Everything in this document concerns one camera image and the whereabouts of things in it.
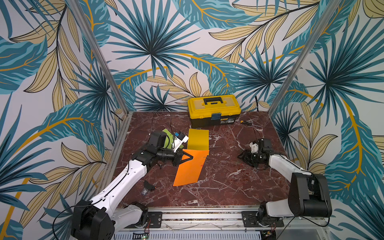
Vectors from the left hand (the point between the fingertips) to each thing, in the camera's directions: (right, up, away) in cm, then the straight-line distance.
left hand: (190, 159), depth 71 cm
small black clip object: (-25, -17, +14) cm, 33 cm away
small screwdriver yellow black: (+41, +19, +43) cm, 62 cm away
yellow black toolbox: (+15, +27, +32) cm, 45 cm away
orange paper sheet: (-1, -6, 0) cm, 6 cm away
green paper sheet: (-9, +10, -8) cm, 16 cm away
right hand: (+31, -3, +21) cm, 37 cm away
